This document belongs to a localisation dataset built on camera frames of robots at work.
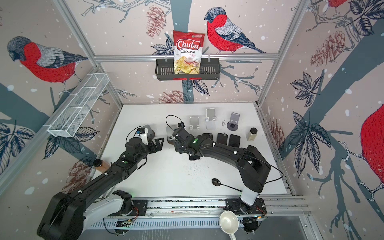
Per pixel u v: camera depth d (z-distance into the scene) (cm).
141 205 75
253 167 44
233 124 106
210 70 107
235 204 75
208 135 101
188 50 83
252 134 92
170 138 95
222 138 100
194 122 98
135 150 65
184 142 63
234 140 98
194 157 90
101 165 80
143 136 76
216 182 80
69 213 40
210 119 104
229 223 69
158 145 76
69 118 74
